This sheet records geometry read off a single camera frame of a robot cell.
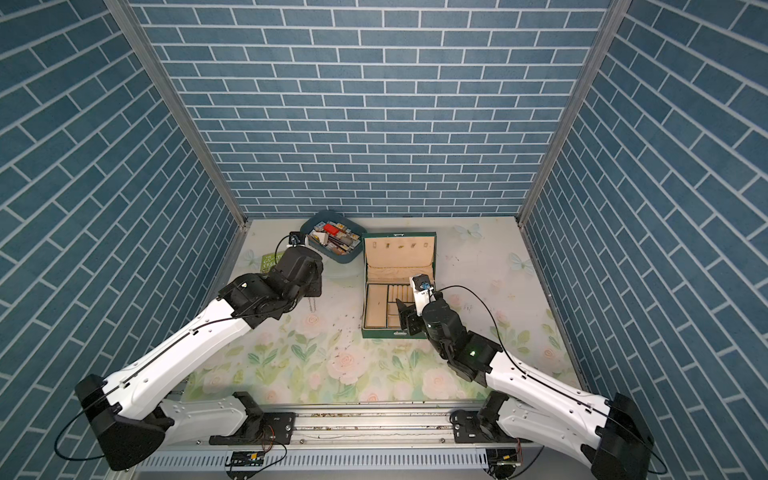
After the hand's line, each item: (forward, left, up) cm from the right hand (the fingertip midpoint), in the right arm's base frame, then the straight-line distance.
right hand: (411, 298), depth 76 cm
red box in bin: (+38, +34, -16) cm, 53 cm away
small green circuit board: (-35, +38, -22) cm, 56 cm away
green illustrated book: (+20, +51, -16) cm, 57 cm away
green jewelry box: (+16, +8, -7) cm, 19 cm away
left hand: (+2, +23, +5) cm, 24 cm away
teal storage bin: (+29, +25, -16) cm, 42 cm away
